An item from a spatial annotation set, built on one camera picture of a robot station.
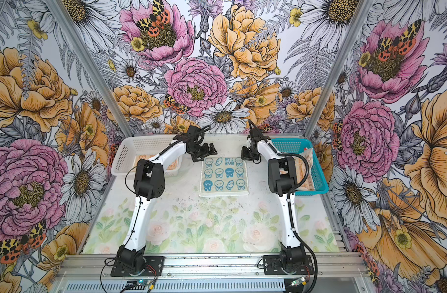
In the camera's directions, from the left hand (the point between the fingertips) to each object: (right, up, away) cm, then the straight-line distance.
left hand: (210, 158), depth 104 cm
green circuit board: (-22, -46, -33) cm, 61 cm away
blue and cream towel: (+7, -10, -2) cm, 12 cm away
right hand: (+19, -2, +4) cm, 20 cm away
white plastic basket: (-48, +5, +1) cm, 48 cm away
